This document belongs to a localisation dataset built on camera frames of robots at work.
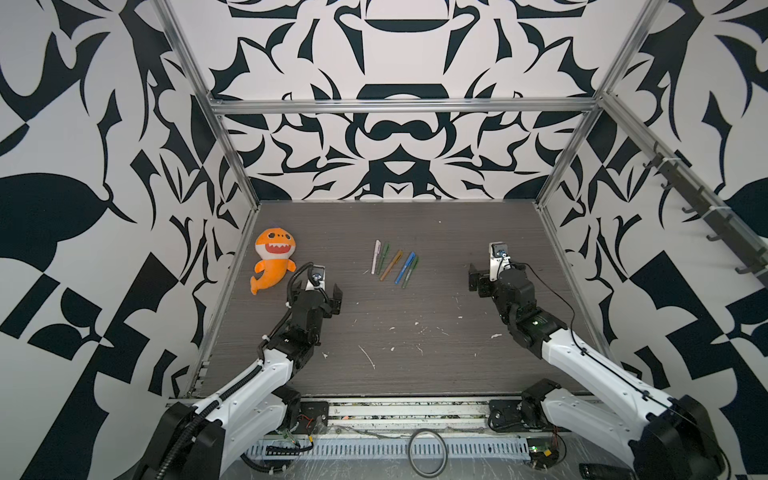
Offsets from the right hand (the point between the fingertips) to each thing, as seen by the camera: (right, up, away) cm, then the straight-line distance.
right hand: (491, 261), depth 81 cm
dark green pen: (-21, -7, +18) cm, 29 cm away
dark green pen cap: (-18, -3, +22) cm, 28 cm away
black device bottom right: (+20, -46, -13) cm, 52 cm away
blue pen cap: (-20, -1, +23) cm, 30 cm away
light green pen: (-30, -2, +22) cm, 37 cm away
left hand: (-47, -5, +3) cm, 47 cm away
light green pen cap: (-28, +2, +24) cm, 37 cm away
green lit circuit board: (+9, -44, -10) cm, 46 cm away
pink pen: (-32, -2, +21) cm, 38 cm away
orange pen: (-28, -5, +19) cm, 34 cm away
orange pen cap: (-24, -1, +23) cm, 34 cm away
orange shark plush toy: (-63, +3, +16) cm, 65 cm away
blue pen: (-23, -6, +18) cm, 30 cm away
